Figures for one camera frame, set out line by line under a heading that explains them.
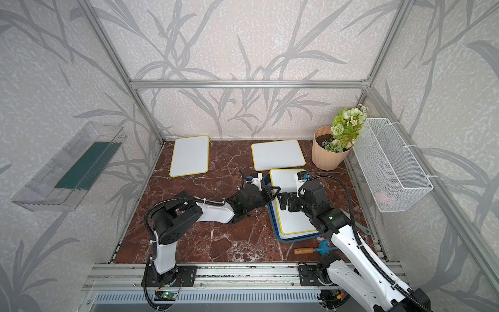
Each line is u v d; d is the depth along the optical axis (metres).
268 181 0.88
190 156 1.11
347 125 0.88
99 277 0.75
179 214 0.53
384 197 0.72
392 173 0.62
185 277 0.74
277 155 1.16
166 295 0.71
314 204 0.57
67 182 0.65
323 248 0.79
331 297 0.77
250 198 0.70
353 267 0.48
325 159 0.99
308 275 0.73
